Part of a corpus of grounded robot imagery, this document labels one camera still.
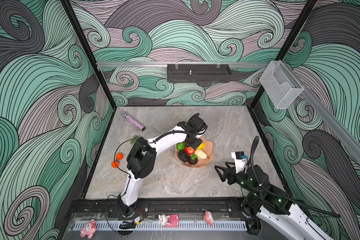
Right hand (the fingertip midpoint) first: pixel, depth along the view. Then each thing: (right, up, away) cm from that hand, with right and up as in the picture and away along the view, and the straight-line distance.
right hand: (220, 166), depth 72 cm
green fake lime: (-19, +7, +16) cm, 26 cm away
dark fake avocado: (-18, +2, +13) cm, 22 cm away
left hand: (-10, +10, +17) cm, 22 cm away
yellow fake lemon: (-7, +7, +17) cm, 19 cm away
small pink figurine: (-7, -22, -5) cm, 23 cm away
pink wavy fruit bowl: (-7, -3, +15) cm, 17 cm away
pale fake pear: (-7, +2, +15) cm, 17 cm away
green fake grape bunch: (-50, +10, +26) cm, 57 cm away
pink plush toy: (-61, -26, -7) cm, 67 cm away
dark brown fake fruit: (-13, 0, +12) cm, 17 cm away
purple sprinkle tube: (-52, +21, +35) cm, 66 cm away
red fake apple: (-14, +4, +16) cm, 22 cm away
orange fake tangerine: (-60, -4, +17) cm, 62 cm away
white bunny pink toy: (-24, -25, -2) cm, 35 cm away
